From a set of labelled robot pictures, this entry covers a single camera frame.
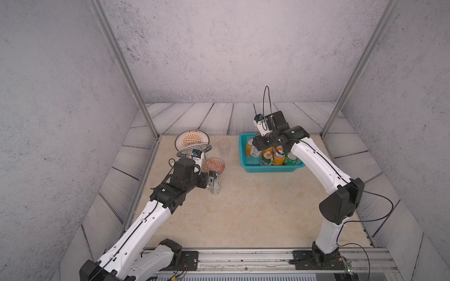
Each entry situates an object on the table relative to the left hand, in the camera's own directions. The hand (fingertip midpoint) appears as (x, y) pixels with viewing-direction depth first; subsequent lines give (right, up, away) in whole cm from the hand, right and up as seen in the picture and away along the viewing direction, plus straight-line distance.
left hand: (208, 170), depth 76 cm
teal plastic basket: (+23, 0, +30) cm, 38 cm away
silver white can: (+21, +8, +12) cm, 26 cm away
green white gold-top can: (+29, +4, +20) cm, 36 cm away
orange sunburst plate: (-13, +16, +23) cm, 30 cm away
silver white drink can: (+2, -10, +13) cm, 16 cm away
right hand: (+22, +14, +6) cm, 27 cm away
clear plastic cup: (+5, +11, +31) cm, 33 cm away
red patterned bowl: (0, 0, +26) cm, 26 cm away
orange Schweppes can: (+35, +4, +20) cm, 41 cm away
